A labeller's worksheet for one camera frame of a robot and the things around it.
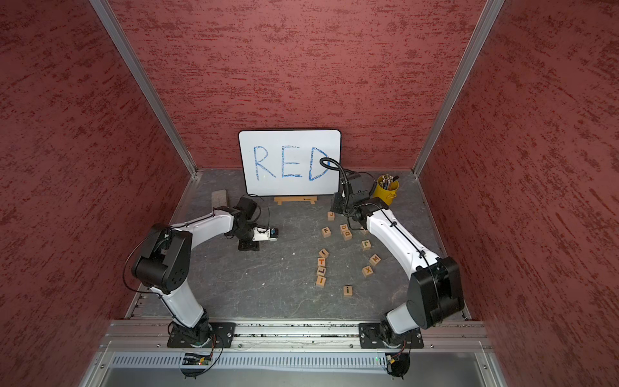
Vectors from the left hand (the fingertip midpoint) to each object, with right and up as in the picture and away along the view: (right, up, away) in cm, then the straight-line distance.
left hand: (253, 244), depth 94 cm
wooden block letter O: (+37, +6, +3) cm, 37 cm away
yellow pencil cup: (+55, +23, +4) cm, 59 cm away
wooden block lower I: (+27, -11, -11) cm, 31 cm away
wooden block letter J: (+32, +11, +6) cm, 34 cm away
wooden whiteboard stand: (+16, +18, +9) cm, 26 cm away
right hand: (+32, +16, -8) cm, 37 cm away
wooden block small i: (+36, -13, -13) cm, 41 cm away
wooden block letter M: (+47, -5, -5) cm, 48 cm away
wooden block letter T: (+27, -5, -7) cm, 28 cm away
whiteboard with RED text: (+13, +33, +3) cm, 36 cm away
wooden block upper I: (+28, -3, -4) cm, 28 cm away
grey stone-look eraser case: (-19, +18, +12) cm, 29 cm away
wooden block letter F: (+30, +4, +2) cm, 30 cm away
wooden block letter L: (+27, -8, -9) cm, 29 cm away
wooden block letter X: (+44, -8, -9) cm, 45 cm away
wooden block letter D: (+38, +3, +1) cm, 38 cm away
